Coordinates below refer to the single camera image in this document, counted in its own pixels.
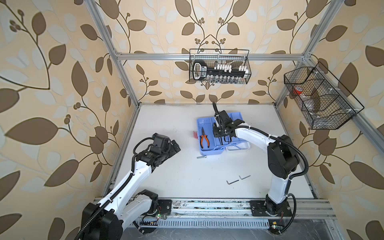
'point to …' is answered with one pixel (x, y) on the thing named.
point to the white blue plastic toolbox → (210, 145)
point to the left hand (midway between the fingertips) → (175, 148)
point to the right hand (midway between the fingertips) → (216, 132)
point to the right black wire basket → (324, 102)
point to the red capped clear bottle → (297, 90)
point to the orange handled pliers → (201, 136)
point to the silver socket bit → (204, 156)
